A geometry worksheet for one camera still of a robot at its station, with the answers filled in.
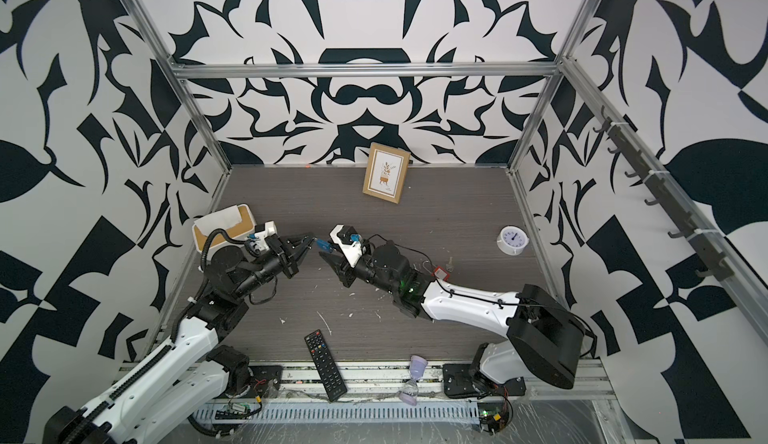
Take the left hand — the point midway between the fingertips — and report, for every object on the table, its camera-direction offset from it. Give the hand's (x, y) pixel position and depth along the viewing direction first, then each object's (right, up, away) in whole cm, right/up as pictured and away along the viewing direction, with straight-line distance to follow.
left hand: (314, 229), depth 69 cm
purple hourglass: (+22, -38, +1) cm, 44 cm away
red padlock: (+33, -15, +22) cm, 43 cm away
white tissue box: (-32, -1, +30) cm, 44 cm away
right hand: (+2, -5, +2) cm, 5 cm away
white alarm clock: (+57, -6, +28) cm, 64 cm away
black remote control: (+3, -36, +5) cm, 37 cm away
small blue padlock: (+2, -4, +1) cm, 5 cm away
